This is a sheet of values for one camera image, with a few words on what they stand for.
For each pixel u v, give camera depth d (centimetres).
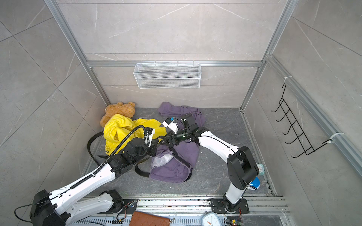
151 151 66
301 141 64
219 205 74
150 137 66
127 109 107
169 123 70
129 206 73
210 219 68
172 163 88
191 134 65
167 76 101
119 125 90
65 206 41
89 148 96
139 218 69
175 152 77
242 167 45
